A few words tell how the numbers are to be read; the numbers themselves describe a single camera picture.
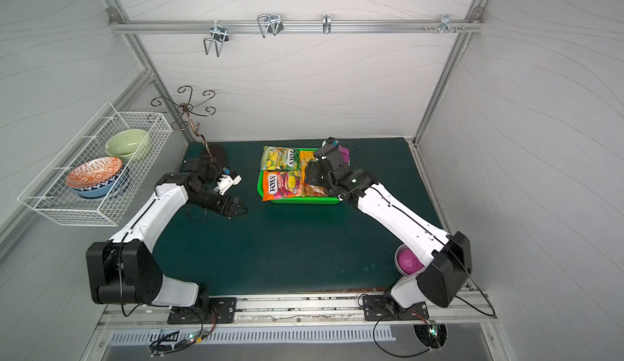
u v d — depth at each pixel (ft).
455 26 2.56
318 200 3.06
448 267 1.31
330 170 1.83
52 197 1.88
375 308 2.42
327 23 2.37
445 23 2.51
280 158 3.23
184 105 2.90
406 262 2.55
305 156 3.14
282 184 2.98
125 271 1.36
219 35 2.57
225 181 2.50
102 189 1.88
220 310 2.41
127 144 2.40
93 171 2.06
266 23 2.51
